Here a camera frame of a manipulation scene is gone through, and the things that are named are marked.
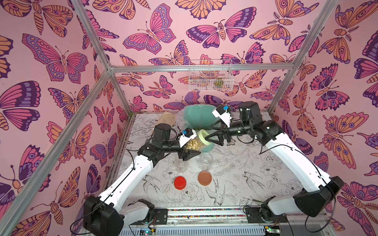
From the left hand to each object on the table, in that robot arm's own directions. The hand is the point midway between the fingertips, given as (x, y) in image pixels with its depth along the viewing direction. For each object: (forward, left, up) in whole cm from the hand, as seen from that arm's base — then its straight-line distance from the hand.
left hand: (197, 143), depth 71 cm
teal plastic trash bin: (+27, -3, -10) cm, 29 cm away
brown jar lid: (-8, -5, -25) cm, 27 cm away
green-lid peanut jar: (-2, 0, +4) cm, 5 cm away
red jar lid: (-11, +9, -24) cm, 28 cm away
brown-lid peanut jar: (+4, -6, -25) cm, 26 cm away
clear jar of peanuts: (-1, +9, -24) cm, 26 cm away
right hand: (+1, -6, +9) cm, 11 cm away
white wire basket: (+47, -9, +8) cm, 49 cm away
